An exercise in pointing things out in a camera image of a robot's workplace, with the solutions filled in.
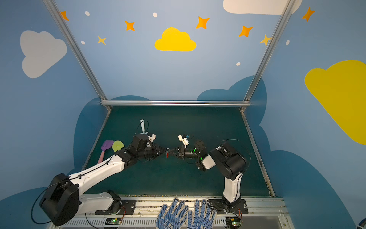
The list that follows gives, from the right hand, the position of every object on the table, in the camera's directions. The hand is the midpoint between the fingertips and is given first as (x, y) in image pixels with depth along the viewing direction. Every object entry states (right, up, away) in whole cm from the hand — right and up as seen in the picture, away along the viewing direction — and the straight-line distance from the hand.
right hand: (169, 152), depth 81 cm
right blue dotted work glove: (+19, -32, -10) cm, 39 cm away
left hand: (-1, +1, 0) cm, 1 cm away
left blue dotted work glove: (+2, -31, -10) cm, 33 cm away
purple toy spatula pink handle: (-45, +2, +16) cm, 47 cm away
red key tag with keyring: (-1, 0, +1) cm, 2 cm away
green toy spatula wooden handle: (-38, +1, +17) cm, 42 cm away
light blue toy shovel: (-23, +14, +27) cm, 38 cm away
